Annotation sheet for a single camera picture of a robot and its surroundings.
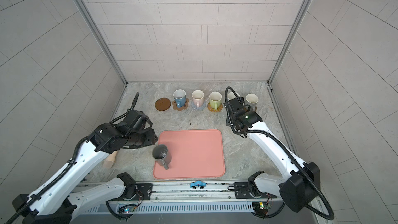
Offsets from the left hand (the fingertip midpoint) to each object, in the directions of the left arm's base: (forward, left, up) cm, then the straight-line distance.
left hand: (159, 138), depth 70 cm
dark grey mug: (-2, +2, -16) cm, 17 cm away
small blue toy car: (-15, -18, -14) cm, 28 cm away
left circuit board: (-25, +12, -15) cm, 31 cm away
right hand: (+12, -35, -3) cm, 37 cm away
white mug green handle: (+30, -27, -9) cm, 41 cm away
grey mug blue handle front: (+31, -5, -9) cm, 33 cm away
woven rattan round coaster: (+27, -27, -16) cm, 41 cm away
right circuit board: (-24, -46, -18) cm, 55 cm away
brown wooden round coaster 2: (+7, -38, +13) cm, 41 cm away
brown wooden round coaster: (+33, +8, -18) cm, 38 cm away
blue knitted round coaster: (+29, -17, -16) cm, 37 cm away
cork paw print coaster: (+30, -1, -17) cm, 34 cm away
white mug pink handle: (+34, -16, -10) cm, 39 cm away
